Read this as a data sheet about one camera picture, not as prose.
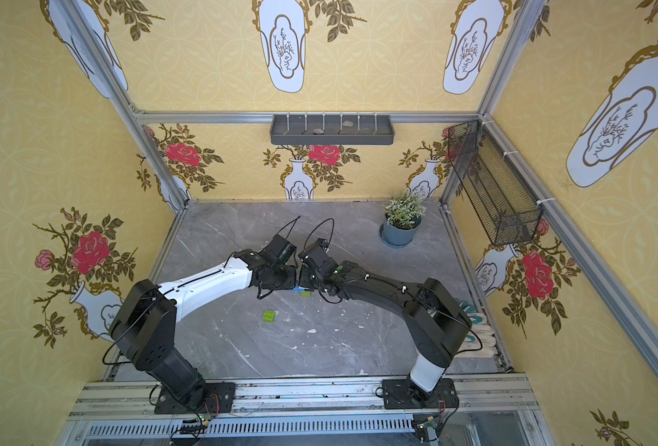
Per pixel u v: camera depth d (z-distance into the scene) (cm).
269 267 65
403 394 74
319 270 66
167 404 72
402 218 95
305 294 92
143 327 45
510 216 81
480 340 43
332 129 92
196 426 72
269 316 87
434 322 45
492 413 78
